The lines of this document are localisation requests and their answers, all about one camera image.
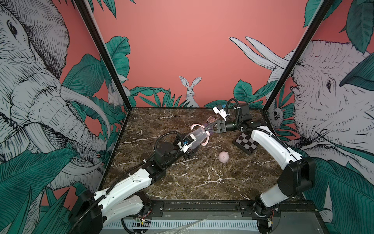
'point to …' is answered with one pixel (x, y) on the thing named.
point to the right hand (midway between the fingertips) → (207, 128)
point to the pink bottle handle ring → (207, 132)
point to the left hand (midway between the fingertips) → (194, 136)
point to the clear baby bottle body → (200, 135)
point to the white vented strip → (189, 224)
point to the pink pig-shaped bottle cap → (223, 156)
